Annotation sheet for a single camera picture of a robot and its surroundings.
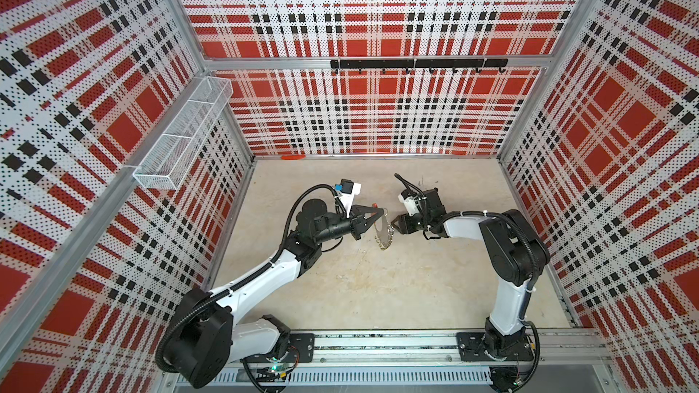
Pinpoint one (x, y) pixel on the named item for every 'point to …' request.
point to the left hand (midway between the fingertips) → (383, 216)
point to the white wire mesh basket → (167, 159)
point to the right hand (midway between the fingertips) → (398, 222)
